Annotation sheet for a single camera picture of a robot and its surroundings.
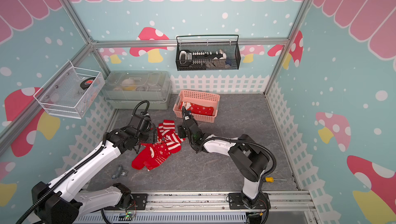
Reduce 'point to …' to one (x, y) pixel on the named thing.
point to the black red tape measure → (85, 84)
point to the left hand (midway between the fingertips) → (150, 136)
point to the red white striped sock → (166, 131)
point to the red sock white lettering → (152, 156)
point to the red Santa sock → (197, 109)
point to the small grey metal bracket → (119, 172)
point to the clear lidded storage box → (124, 89)
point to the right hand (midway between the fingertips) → (180, 125)
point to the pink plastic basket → (199, 98)
